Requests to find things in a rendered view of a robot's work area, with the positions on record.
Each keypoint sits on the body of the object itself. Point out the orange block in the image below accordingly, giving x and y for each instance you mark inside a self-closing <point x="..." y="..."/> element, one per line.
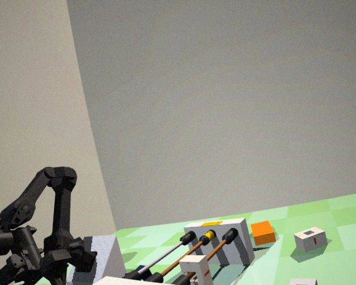
<point x="263" y="233"/>

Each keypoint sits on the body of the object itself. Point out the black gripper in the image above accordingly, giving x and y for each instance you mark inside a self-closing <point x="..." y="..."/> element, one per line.
<point x="53" y="266"/>

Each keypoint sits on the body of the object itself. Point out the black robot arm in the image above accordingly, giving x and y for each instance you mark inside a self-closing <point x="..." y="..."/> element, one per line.
<point x="62" y="180"/>

